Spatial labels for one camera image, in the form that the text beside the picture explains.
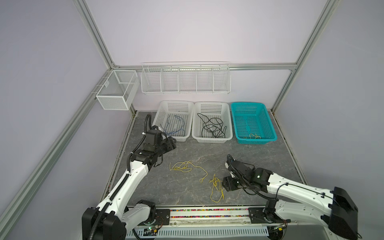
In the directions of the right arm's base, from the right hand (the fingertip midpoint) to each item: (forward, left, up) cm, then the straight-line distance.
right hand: (226, 184), depth 79 cm
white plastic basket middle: (+57, -2, -1) cm, 57 cm away
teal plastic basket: (+47, -25, -5) cm, 53 cm away
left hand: (+18, +29, +13) cm, 37 cm away
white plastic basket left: (+52, +34, -4) cm, 62 cm away
